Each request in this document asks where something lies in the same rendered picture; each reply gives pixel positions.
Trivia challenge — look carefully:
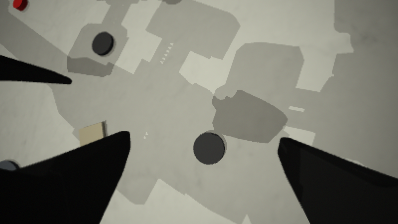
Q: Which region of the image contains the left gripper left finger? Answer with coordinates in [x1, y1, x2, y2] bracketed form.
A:
[0, 131, 131, 224]

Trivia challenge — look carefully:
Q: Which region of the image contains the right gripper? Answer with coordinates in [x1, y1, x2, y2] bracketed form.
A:
[0, 55, 72, 84]

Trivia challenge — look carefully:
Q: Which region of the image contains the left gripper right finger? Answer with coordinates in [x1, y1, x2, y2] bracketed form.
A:
[278, 137, 398, 224]

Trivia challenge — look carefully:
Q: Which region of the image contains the beige square pad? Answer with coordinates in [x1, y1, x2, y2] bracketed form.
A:
[79, 122, 106, 147]

